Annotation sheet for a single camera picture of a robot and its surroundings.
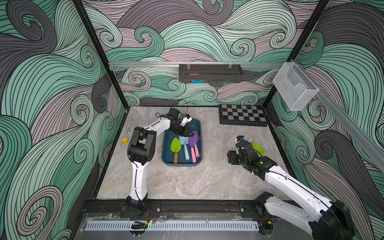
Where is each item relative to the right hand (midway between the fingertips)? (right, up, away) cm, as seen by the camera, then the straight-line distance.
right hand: (234, 154), depth 83 cm
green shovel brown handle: (-35, +1, +14) cm, 37 cm away
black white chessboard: (+15, +23, +28) cm, 39 cm away
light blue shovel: (-29, +5, +15) cm, 33 cm away
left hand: (-24, +10, +13) cm, 29 cm away
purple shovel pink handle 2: (-23, +5, +12) cm, 27 cm away
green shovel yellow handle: (+20, 0, +12) cm, 23 cm away
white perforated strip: (-33, -31, -13) cm, 47 cm away
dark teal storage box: (-31, -1, +11) cm, 33 cm away
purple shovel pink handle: (-21, +10, +17) cm, 28 cm away
